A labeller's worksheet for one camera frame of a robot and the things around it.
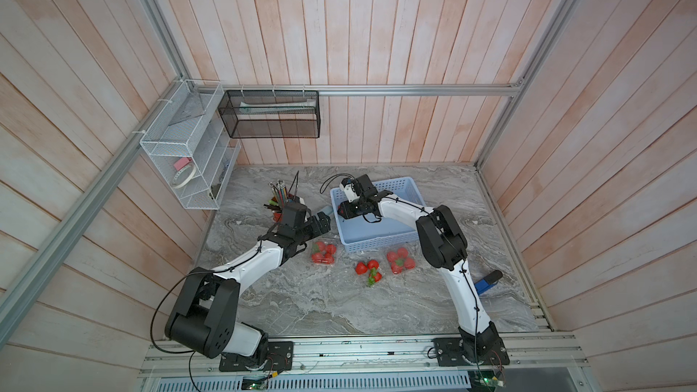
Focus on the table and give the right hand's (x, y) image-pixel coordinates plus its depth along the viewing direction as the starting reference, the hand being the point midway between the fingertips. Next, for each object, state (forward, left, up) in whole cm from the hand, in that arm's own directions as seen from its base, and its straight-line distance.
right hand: (341, 209), depth 105 cm
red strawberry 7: (-23, -12, 0) cm, 25 cm away
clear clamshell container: (-26, -10, 0) cm, 28 cm away
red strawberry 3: (-22, +3, +2) cm, 22 cm away
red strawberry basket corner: (-25, -7, +1) cm, 26 cm away
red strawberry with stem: (-23, -23, +2) cm, 33 cm away
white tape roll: (-11, +44, +28) cm, 53 cm away
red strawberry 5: (-19, -22, +1) cm, 29 cm away
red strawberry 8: (-28, -11, +1) cm, 30 cm away
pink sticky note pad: (-4, +48, +29) cm, 56 cm away
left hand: (-13, +6, +8) cm, 17 cm away
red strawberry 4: (-19, -18, -1) cm, 27 cm away
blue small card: (-30, -46, +1) cm, 54 cm away
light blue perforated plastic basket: (-12, -6, +1) cm, 14 cm away
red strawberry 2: (-21, +8, +1) cm, 23 cm away
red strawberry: (-18, +3, +1) cm, 18 cm away
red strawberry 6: (-24, -19, +1) cm, 31 cm away
